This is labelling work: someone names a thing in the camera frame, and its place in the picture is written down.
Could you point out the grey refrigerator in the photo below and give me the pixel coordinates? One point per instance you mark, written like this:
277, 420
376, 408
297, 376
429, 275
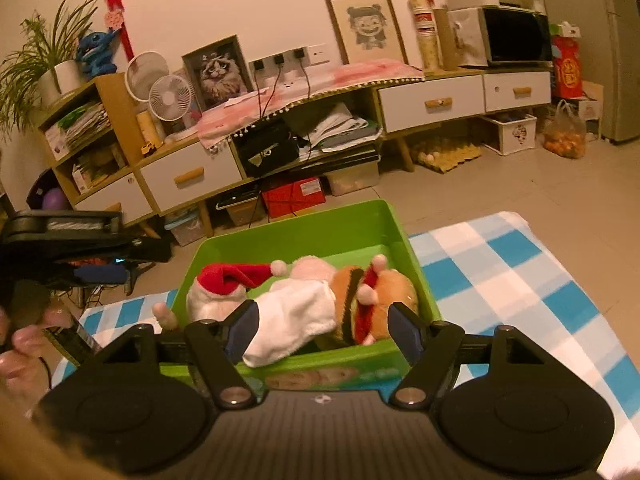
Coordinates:
609, 52

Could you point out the stack of paper cups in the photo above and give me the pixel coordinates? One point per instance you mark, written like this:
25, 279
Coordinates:
426, 33

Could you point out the black bag in cabinet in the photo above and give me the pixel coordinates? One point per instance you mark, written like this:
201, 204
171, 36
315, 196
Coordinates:
265, 146

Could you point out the black microwave oven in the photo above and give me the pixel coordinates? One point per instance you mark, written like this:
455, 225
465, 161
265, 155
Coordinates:
485, 36

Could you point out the tall drink can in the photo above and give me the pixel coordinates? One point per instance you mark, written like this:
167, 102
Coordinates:
69, 337

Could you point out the person's left hand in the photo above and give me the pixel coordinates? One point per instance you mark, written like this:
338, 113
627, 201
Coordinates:
24, 368

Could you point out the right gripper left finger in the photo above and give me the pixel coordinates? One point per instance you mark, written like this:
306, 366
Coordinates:
216, 347

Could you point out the doll with checkered dress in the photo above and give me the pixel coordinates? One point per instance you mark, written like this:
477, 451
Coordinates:
166, 319

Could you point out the pink table runner cloth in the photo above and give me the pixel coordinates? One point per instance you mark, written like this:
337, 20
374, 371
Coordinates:
247, 110

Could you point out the white rabbit plush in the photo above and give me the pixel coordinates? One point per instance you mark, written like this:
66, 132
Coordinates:
291, 314

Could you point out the santa plush toy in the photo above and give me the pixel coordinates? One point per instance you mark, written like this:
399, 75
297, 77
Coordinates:
221, 287

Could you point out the blue white checkered tablecloth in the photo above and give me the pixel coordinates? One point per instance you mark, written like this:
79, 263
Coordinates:
477, 274

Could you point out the potted green plant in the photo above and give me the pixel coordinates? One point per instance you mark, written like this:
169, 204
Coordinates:
47, 44

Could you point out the green plastic bin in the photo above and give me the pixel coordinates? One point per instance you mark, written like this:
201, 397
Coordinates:
347, 236

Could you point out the wooden shelf unit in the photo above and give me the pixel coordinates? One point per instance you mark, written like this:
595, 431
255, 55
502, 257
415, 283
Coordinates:
95, 147

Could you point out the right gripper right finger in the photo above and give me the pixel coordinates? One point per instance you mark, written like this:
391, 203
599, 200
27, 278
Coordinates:
432, 353

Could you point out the purple ball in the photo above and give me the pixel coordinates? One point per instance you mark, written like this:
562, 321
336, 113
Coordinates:
55, 200

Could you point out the blue stitch plush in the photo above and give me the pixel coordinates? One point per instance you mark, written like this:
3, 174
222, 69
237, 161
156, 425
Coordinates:
94, 53

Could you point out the egg carton tray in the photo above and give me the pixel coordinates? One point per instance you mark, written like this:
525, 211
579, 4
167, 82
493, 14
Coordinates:
442, 154

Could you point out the white storage crate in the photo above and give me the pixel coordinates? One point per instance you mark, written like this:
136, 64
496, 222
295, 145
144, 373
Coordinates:
508, 133

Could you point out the pink fluffy plush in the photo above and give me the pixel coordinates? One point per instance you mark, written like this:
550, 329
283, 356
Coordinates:
312, 268

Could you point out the white desk fan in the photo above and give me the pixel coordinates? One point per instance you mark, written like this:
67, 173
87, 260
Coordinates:
144, 70
170, 100

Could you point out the framed cat picture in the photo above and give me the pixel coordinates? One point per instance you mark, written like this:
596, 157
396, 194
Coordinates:
218, 73

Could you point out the red gift box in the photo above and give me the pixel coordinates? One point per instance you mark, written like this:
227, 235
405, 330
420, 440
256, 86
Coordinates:
567, 82

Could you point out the red box under cabinet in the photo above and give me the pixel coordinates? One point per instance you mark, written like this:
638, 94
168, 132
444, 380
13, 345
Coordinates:
293, 197

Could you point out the framed cartoon girl picture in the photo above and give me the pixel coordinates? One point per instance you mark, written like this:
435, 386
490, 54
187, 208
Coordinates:
366, 30

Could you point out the hamburger plush toy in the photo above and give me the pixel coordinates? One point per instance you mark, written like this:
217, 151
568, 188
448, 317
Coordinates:
363, 298

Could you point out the bag of oranges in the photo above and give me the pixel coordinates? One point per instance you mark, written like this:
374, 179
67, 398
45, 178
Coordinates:
566, 134

